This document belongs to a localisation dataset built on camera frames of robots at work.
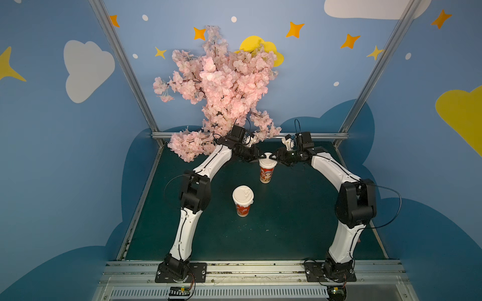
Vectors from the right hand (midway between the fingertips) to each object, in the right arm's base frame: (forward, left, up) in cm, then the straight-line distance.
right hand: (275, 157), depth 93 cm
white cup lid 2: (-5, +4, +1) cm, 7 cm away
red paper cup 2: (-6, +4, -8) cm, 10 cm away
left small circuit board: (-57, +38, -18) cm, 70 cm away
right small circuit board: (-53, -24, -20) cm, 62 cm away
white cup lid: (-23, +15, +1) cm, 28 cm away
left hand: (0, +5, +1) cm, 5 cm away
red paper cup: (-26, +15, -9) cm, 31 cm away
